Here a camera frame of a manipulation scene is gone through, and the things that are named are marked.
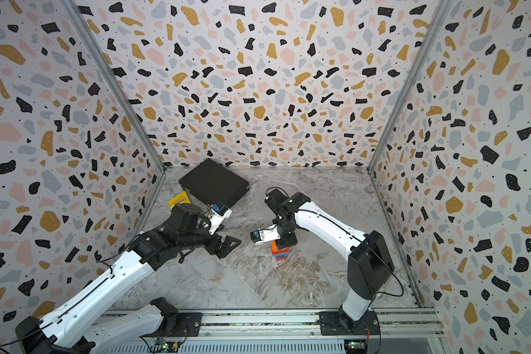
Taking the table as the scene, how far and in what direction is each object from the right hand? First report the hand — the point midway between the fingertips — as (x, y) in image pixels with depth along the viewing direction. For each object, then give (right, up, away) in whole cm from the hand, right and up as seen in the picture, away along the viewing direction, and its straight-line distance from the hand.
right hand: (279, 238), depth 82 cm
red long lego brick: (0, -5, 0) cm, 5 cm away
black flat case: (-32, +21, +27) cm, 47 cm away
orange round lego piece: (-2, -2, -3) cm, 4 cm away
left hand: (-15, +4, -10) cm, 19 cm away
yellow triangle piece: (-48, +16, +27) cm, 57 cm away
